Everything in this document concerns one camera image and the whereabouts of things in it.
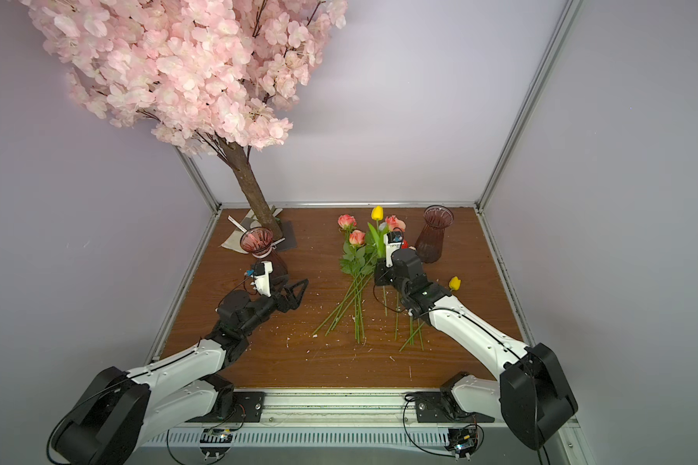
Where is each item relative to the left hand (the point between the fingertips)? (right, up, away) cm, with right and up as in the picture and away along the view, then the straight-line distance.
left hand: (301, 280), depth 80 cm
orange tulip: (+33, -17, +5) cm, 37 cm away
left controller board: (-20, -40, -8) cm, 46 cm away
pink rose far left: (+13, +2, +22) cm, 25 cm away
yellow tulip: (+22, +19, +3) cm, 29 cm away
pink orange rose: (+29, +17, +21) cm, 40 cm away
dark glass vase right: (+40, +11, +15) cm, 44 cm away
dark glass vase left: (-16, +11, +10) cm, 21 cm away
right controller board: (+42, -38, -10) cm, 58 cm away
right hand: (+23, +7, +2) cm, 24 cm away
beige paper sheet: (-33, +10, +30) cm, 46 cm away
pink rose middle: (+20, +4, +23) cm, 30 cm away
